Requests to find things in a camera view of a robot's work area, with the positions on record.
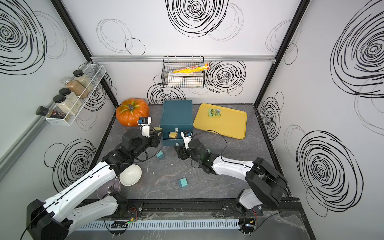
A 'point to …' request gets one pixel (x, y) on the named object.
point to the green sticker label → (214, 112)
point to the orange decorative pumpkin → (129, 112)
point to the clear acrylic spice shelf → (94, 72)
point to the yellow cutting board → (227, 122)
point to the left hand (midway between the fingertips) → (159, 130)
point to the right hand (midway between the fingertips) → (179, 146)
